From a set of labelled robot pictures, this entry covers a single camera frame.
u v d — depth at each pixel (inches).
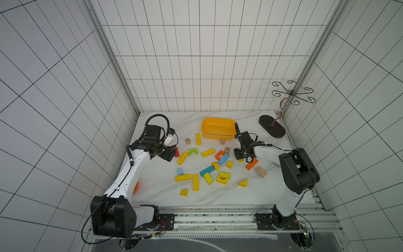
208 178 33.6
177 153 38.1
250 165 36.3
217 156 37.3
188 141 39.8
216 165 35.9
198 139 41.0
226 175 34.4
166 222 28.4
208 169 35.4
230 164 36.2
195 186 33.5
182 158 37.3
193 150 37.6
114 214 15.4
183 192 32.4
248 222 29.3
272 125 43.4
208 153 38.4
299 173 19.1
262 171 35.3
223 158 37.2
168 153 28.5
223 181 33.4
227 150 38.1
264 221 28.6
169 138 29.1
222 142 40.4
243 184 33.2
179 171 35.3
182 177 34.4
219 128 40.7
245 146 30.1
